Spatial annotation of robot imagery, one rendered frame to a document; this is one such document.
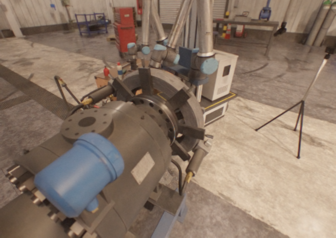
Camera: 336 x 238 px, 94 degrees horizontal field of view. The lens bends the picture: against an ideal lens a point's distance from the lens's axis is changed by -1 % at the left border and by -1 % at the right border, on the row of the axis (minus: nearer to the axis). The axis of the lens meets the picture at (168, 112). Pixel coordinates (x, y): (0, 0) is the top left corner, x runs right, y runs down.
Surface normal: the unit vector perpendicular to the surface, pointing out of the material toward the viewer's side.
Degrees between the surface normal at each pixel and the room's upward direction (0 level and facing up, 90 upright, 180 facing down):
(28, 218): 16
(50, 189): 51
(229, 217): 0
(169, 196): 0
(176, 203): 0
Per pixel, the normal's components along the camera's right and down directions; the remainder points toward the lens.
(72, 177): 0.49, -0.53
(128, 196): 0.82, -0.05
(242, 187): 0.00, -0.82
